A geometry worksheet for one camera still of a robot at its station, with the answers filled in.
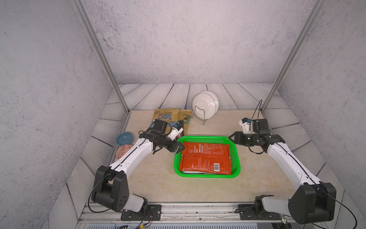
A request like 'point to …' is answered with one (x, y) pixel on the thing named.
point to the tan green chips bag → (185, 115)
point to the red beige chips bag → (207, 157)
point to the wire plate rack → (204, 113)
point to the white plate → (205, 104)
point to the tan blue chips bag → (168, 115)
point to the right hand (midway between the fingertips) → (233, 137)
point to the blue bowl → (126, 138)
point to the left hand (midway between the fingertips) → (181, 144)
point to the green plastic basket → (234, 153)
